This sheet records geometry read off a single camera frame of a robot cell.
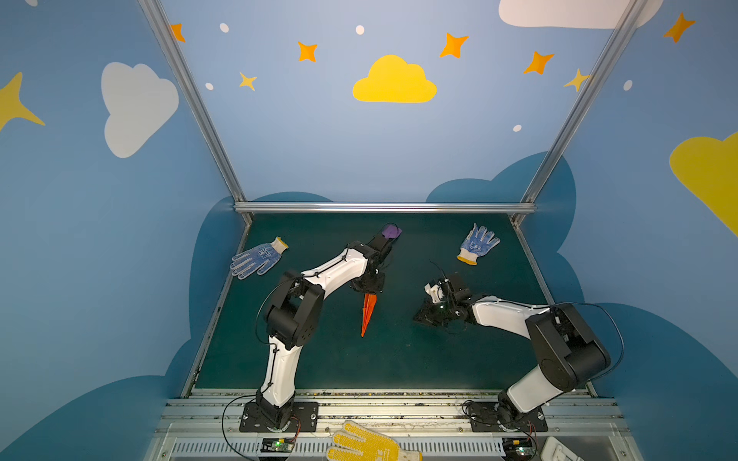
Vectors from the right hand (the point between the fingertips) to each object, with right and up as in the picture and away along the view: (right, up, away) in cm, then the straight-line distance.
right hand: (413, 314), depth 91 cm
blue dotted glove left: (-62, +15, +16) cm, 66 cm away
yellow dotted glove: (-18, -27, -20) cm, 38 cm away
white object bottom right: (+31, -28, -22) cm, 47 cm away
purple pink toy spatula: (-5, +28, +27) cm, 39 cm away
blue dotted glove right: (+30, +24, +23) cm, 44 cm away
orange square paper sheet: (-14, +4, +2) cm, 15 cm away
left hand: (-13, +7, +4) cm, 15 cm away
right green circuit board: (+24, -29, -19) cm, 42 cm away
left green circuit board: (-38, -28, -19) cm, 51 cm away
